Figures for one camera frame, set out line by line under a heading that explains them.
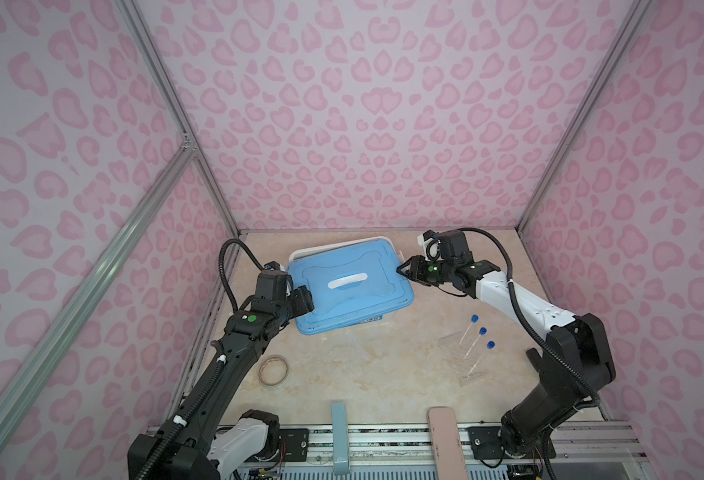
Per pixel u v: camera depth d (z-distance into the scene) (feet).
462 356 2.88
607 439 2.56
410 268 2.59
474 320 2.58
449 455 2.29
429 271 2.47
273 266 2.35
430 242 2.53
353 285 2.70
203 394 1.41
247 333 1.72
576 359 1.46
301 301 2.34
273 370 2.81
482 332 2.51
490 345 2.42
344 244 3.04
